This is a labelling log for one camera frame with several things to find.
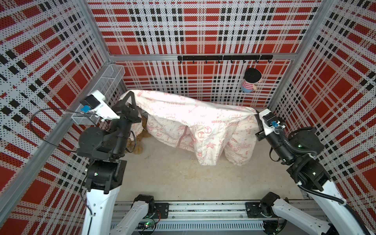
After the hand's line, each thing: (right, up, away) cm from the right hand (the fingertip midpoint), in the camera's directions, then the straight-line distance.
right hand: (257, 111), depth 56 cm
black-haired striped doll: (+12, +25, +37) cm, 47 cm away
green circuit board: (-48, -54, +13) cm, 73 cm away
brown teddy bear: (-63, -15, +44) cm, 79 cm away
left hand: (-44, +6, -6) cm, 45 cm away
